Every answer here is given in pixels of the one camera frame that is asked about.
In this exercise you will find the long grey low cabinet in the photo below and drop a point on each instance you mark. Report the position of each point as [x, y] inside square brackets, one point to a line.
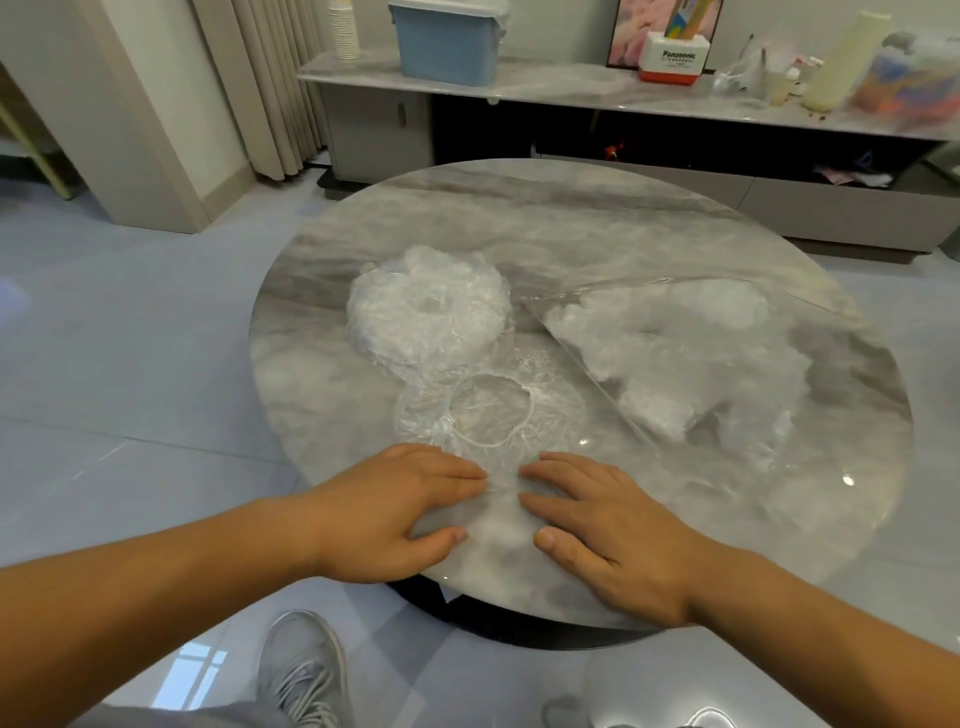
[375, 128]

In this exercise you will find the light wooden chair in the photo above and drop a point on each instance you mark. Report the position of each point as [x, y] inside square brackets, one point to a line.
[33, 143]

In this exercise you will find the stack of paper cups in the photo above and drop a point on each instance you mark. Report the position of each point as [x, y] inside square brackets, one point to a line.
[344, 27]

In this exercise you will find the pile of clear plastic caps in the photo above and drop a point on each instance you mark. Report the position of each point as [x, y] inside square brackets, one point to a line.
[428, 308]

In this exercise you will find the small white cup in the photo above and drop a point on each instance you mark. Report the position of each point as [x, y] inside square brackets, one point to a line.
[780, 87]

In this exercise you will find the crumpled clear wrapper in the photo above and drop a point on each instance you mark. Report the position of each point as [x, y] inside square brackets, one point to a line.
[738, 72]

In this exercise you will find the single clear plastic cover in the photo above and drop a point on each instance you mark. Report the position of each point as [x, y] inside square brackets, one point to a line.
[450, 405]

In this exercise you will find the cream paper roll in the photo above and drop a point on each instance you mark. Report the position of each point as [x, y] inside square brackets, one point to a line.
[845, 63]

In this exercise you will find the person's left forearm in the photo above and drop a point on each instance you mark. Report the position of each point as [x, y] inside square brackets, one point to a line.
[143, 623]

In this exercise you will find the person's right hand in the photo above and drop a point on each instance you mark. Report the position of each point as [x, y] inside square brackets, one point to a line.
[638, 540]

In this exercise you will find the clear container colourful contents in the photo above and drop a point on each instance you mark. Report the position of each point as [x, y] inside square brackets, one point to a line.
[915, 78]

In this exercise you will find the black table base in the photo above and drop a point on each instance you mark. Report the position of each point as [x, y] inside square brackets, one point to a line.
[510, 623]

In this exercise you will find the colourful standing card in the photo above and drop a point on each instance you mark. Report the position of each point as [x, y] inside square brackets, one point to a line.
[687, 15]

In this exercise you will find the person's right forearm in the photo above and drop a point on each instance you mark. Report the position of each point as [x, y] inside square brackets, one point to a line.
[840, 653]

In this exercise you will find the blue storage box white lid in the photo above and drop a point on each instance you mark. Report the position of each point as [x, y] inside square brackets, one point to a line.
[446, 42]

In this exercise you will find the clear bag of caps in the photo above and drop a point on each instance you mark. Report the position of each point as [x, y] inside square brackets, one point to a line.
[683, 353]

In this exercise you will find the person's left hand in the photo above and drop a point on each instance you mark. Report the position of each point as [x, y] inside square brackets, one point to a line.
[375, 518]

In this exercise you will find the grey sneaker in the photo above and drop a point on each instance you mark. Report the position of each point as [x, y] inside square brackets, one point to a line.
[305, 668]
[567, 713]

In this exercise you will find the beige curtain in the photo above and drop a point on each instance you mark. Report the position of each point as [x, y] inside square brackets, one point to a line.
[263, 75]

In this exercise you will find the red and white box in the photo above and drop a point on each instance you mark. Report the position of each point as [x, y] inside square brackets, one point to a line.
[674, 60]

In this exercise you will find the pink framed picture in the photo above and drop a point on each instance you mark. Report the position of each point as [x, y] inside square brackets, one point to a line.
[630, 27]

